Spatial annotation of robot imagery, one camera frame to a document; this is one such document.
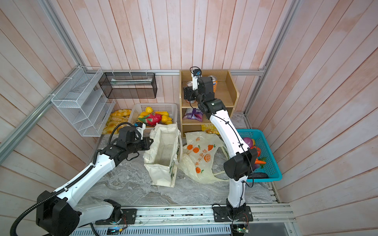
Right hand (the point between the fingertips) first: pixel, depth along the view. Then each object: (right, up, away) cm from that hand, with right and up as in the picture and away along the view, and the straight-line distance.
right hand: (189, 86), depth 77 cm
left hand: (-20, -31, +3) cm, 37 cm away
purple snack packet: (+4, -13, +16) cm, 21 cm away
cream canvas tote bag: (-17, -40, +19) cm, 48 cm away
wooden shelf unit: (+24, 0, +12) cm, 26 cm away
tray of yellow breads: (-56, -15, +33) cm, 67 cm away
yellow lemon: (-30, -9, +35) cm, 47 cm away
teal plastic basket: (+48, -45, +6) cm, 66 cm away
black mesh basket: (-44, +9, +30) cm, 53 cm away
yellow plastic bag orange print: (+5, -41, +14) cm, 44 cm away
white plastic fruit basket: (-40, -8, +37) cm, 55 cm away
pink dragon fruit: (-27, -16, +28) cm, 42 cm away
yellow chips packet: (+16, -23, +28) cm, 40 cm away
